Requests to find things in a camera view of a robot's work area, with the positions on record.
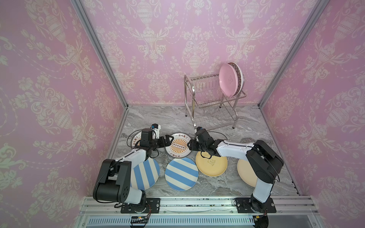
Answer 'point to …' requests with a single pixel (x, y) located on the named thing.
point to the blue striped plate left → (144, 176)
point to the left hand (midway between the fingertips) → (168, 139)
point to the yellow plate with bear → (213, 166)
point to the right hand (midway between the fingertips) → (190, 144)
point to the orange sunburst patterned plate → (178, 148)
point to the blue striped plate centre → (181, 174)
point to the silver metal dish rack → (210, 109)
